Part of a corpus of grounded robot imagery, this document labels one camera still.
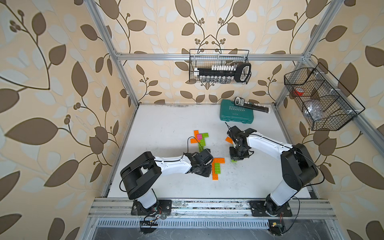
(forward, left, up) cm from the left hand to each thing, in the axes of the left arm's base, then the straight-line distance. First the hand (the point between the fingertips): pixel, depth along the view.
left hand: (208, 170), depth 85 cm
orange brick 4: (+20, +9, -1) cm, 22 cm away
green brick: (+6, -15, +1) cm, 16 cm away
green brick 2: (+25, +1, -1) cm, 25 cm away
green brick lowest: (+16, +4, -2) cm, 16 cm away
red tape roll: (+35, -51, +31) cm, 69 cm away
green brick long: (+1, -6, 0) cm, 6 cm away
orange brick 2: (-3, -4, -1) cm, 5 cm away
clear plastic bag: (+17, -49, +34) cm, 62 cm away
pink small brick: (+23, +5, +1) cm, 23 cm away
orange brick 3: (+28, +8, -2) cm, 29 cm away
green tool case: (+43, -18, +3) cm, 47 cm away
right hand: (+7, -16, +2) cm, 18 cm away
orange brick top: (+2, -3, 0) cm, 3 cm away
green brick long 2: (+19, +3, -1) cm, 19 cm away
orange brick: (+6, -6, 0) cm, 9 cm away
